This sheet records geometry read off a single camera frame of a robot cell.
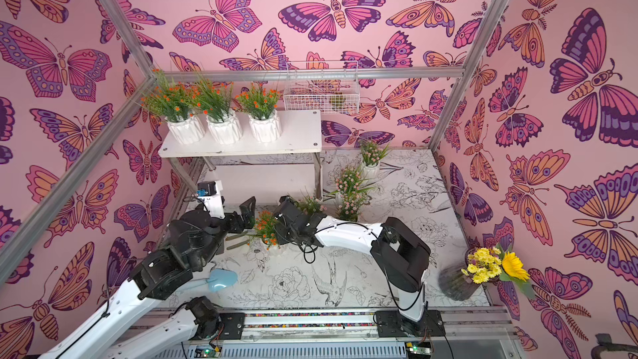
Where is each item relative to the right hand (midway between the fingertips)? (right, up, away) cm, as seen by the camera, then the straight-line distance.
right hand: (281, 229), depth 86 cm
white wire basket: (+14, +52, +9) cm, 55 cm away
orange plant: (-3, +2, -8) cm, 9 cm away
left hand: (-7, +13, -19) cm, 24 cm away
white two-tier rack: (+8, +30, -10) cm, 33 cm away
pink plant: (+34, +27, +14) cm, 45 cm away
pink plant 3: (+10, +8, -3) cm, 14 cm away
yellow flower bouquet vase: (+55, -3, -24) cm, 60 cm away
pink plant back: (+24, +17, +4) cm, 30 cm away
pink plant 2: (+25, +11, +1) cm, 27 cm away
